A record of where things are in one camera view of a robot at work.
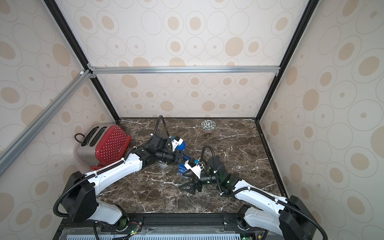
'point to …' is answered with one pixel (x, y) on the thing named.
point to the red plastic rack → (99, 165)
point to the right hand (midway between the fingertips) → (186, 178)
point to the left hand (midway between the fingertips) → (192, 161)
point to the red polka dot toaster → (102, 144)
